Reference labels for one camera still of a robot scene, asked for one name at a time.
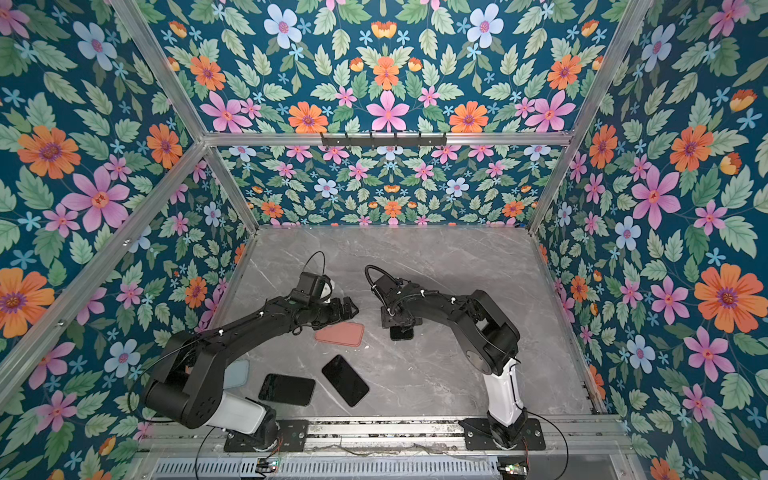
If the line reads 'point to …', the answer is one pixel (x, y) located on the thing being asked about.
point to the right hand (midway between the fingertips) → (397, 318)
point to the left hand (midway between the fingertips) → (352, 307)
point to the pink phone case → (343, 333)
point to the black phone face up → (345, 381)
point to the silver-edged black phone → (397, 335)
